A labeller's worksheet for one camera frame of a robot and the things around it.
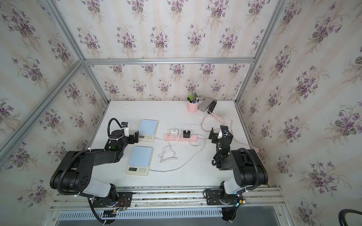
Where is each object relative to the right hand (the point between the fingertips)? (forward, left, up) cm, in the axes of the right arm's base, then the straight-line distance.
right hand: (223, 129), depth 90 cm
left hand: (-1, +61, -3) cm, 61 cm away
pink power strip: (-2, +28, -8) cm, 29 cm away
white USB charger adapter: (-2, +32, -4) cm, 32 cm away
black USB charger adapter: (-2, +24, -4) cm, 24 cm away
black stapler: (+30, +2, -11) cm, 32 cm away
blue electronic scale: (-18, +53, -9) cm, 57 cm away
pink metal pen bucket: (+24, +19, -6) cm, 32 cm away
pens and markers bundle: (+30, +18, -1) cm, 35 cm away
